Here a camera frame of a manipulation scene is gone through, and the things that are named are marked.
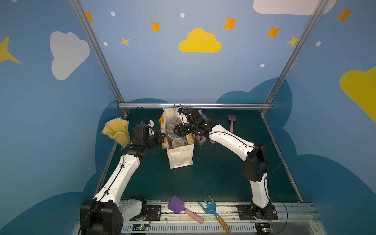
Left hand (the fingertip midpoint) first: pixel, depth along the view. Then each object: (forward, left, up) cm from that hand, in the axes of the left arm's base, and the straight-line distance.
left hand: (168, 134), depth 80 cm
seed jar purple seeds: (-13, -21, +13) cm, 28 cm away
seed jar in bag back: (+16, -3, -7) cm, 17 cm away
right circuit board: (-40, -49, -22) cm, 67 cm away
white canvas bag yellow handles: (-9, -7, -2) cm, 11 cm away
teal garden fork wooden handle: (-33, -24, -19) cm, 45 cm away
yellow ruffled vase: (+6, +33, -6) cm, 34 cm away
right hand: (+7, -6, -1) cm, 9 cm away
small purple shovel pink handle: (+31, -45, -20) cm, 58 cm away
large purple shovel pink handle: (-32, -6, -21) cm, 39 cm away
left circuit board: (-42, +11, -21) cm, 48 cm away
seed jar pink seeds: (+9, +1, -7) cm, 11 cm away
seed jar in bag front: (-5, -5, -1) cm, 7 cm away
